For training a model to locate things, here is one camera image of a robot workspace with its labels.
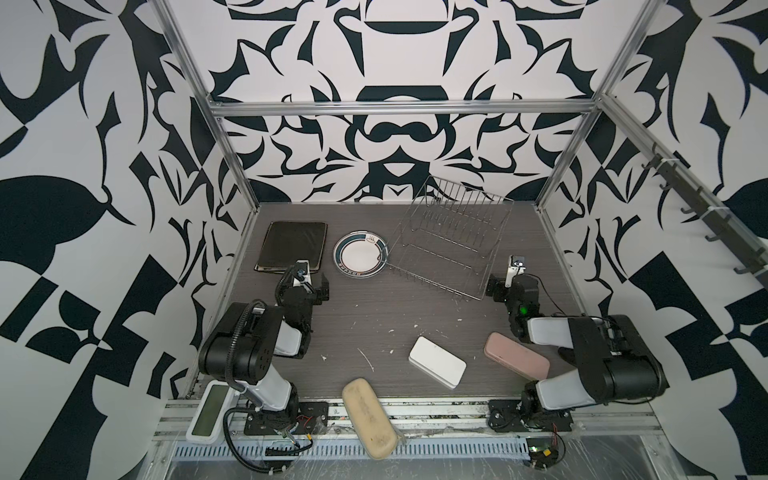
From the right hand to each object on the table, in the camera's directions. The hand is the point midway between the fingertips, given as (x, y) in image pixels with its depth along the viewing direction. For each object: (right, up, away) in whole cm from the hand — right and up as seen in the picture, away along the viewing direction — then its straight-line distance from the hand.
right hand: (511, 273), depth 93 cm
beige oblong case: (-42, -32, -22) cm, 57 cm away
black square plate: (-72, +9, +11) cm, 74 cm away
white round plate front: (-47, +5, +12) cm, 49 cm away
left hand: (-63, +1, -2) cm, 63 cm away
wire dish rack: (-15, +11, +14) cm, 23 cm away
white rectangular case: (-25, -22, -13) cm, 36 cm away
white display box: (-80, -30, -20) cm, 88 cm away
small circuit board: (-2, -39, -22) cm, 45 cm away
